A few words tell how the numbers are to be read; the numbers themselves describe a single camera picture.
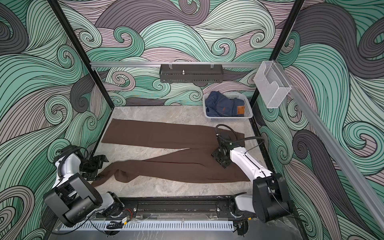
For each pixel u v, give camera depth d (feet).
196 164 2.87
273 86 2.56
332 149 1.73
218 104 3.61
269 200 1.34
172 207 2.45
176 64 3.04
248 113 3.49
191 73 2.98
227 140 2.12
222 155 2.31
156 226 2.49
